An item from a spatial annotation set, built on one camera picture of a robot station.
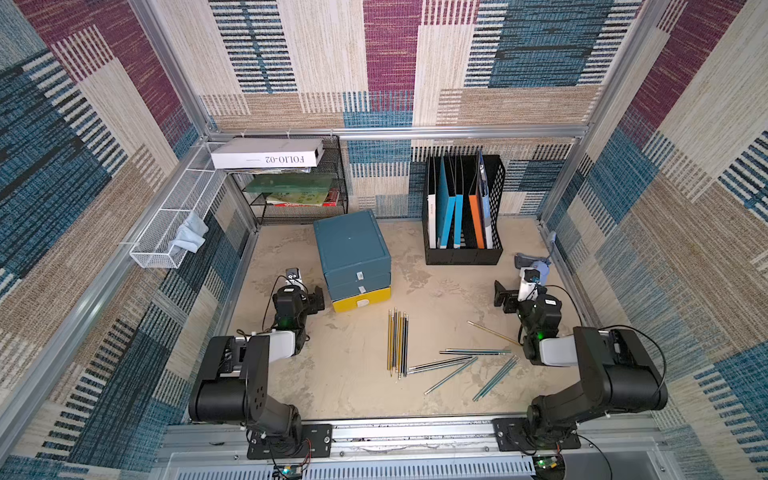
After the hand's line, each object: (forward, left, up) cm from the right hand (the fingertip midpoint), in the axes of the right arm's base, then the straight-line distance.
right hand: (515, 278), depth 91 cm
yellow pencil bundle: (-15, +37, -10) cm, 41 cm away
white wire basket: (+12, +90, +25) cm, 94 cm away
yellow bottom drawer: (-5, +46, -4) cm, 47 cm away
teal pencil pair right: (-26, +9, -10) cm, 29 cm away
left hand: (-1, +65, -3) cm, 65 cm away
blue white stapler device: (+12, -10, -8) cm, 18 cm away
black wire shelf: (+33, +84, -2) cm, 90 cm away
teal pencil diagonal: (-25, +21, -10) cm, 34 cm away
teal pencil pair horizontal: (-18, +14, -12) cm, 25 cm away
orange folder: (+15, +11, +10) cm, 21 cm away
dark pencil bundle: (-16, +34, -10) cm, 38 cm away
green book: (+27, +69, +16) cm, 75 cm away
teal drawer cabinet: (-2, +47, +12) cm, 49 cm away
